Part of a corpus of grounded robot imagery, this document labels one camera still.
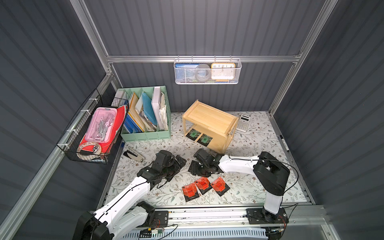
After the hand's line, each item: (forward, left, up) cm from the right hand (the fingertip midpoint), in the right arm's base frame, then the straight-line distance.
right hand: (195, 171), depth 88 cm
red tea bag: (-11, +3, -2) cm, 12 cm away
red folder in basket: (0, +48, +26) cm, 55 cm away
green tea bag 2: (+23, -7, 0) cm, 24 cm away
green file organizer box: (+30, +30, +17) cm, 46 cm away
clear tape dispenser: (-2, +44, +27) cm, 52 cm away
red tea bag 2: (-7, -5, -2) cm, 9 cm away
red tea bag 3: (-8, -14, -1) cm, 16 cm away
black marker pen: (+24, -64, -7) cm, 69 cm away
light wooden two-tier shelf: (+21, -14, +18) cm, 31 cm away
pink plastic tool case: (+10, +46, +29) cm, 55 cm away
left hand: (0, +7, +9) cm, 12 cm away
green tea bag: (+27, +2, 0) cm, 27 cm away
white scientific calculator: (+38, -36, -1) cm, 52 cm away
